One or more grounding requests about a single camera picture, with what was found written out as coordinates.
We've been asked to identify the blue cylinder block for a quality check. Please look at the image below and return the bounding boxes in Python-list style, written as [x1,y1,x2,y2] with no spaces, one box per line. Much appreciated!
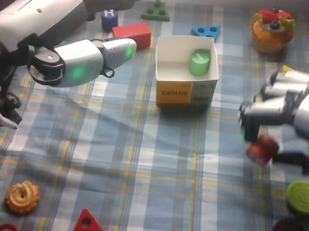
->
[98,7,122,33]

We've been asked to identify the green cylinder block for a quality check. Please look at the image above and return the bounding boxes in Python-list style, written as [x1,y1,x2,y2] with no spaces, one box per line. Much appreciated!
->
[187,47,213,78]

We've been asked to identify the green sandwich cookie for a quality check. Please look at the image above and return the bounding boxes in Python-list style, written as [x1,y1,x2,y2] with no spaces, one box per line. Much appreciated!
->
[283,178,309,216]

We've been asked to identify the strawberry cupcake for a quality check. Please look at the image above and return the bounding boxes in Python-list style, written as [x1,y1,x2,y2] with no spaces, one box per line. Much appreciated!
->
[247,4,299,58]

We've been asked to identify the red cylinder block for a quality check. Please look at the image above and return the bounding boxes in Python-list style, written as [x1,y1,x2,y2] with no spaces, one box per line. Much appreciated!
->
[0,222,26,231]
[243,132,282,168]

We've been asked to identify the green triangle block with holes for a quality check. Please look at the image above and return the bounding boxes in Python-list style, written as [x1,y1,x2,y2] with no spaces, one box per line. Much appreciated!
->
[140,0,174,24]

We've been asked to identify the swirled butter cookie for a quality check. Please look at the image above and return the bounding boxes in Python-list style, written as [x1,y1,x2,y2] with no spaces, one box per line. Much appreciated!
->
[2,177,43,219]

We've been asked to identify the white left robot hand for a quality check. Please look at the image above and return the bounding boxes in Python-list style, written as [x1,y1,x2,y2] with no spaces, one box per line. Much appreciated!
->
[0,0,146,102]

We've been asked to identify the white paper box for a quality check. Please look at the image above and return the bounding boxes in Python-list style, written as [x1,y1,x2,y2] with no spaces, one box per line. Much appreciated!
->
[146,29,226,119]

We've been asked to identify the blue triangle block with holes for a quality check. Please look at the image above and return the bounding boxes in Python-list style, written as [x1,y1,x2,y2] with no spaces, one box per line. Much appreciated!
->
[190,20,222,42]

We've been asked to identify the red rectangular block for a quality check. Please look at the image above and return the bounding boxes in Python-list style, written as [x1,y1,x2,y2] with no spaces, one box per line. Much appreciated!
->
[109,16,155,51]

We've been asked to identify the blue plaid tablecloth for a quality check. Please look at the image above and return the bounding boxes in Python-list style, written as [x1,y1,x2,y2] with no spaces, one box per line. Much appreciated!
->
[0,0,309,231]

